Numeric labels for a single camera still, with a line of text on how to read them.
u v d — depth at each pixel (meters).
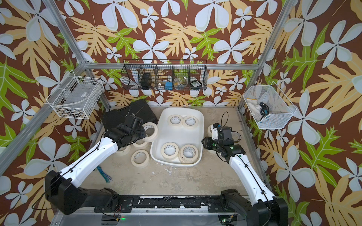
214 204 0.74
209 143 0.71
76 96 0.81
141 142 0.93
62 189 0.39
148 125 0.81
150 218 0.71
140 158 0.91
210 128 0.77
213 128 0.74
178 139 0.98
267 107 0.84
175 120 1.11
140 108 1.13
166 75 0.98
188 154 0.91
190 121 1.08
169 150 0.95
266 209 0.38
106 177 0.84
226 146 0.60
